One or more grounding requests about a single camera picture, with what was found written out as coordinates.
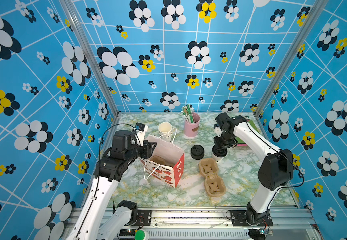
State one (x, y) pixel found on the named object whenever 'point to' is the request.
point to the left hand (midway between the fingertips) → (152, 141)
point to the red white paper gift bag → (172, 155)
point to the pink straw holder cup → (191, 130)
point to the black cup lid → (219, 151)
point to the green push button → (141, 234)
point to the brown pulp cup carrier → (214, 185)
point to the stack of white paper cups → (165, 131)
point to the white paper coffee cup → (218, 159)
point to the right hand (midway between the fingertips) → (220, 147)
